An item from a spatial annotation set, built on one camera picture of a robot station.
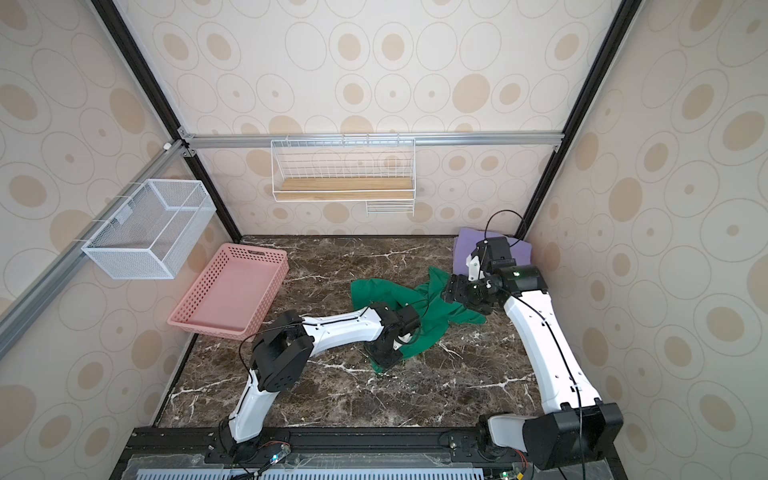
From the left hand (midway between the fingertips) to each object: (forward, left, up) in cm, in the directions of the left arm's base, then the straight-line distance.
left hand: (390, 367), depth 87 cm
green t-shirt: (+15, -14, +5) cm, 21 cm away
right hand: (+10, -15, +22) cm, 28 cm away
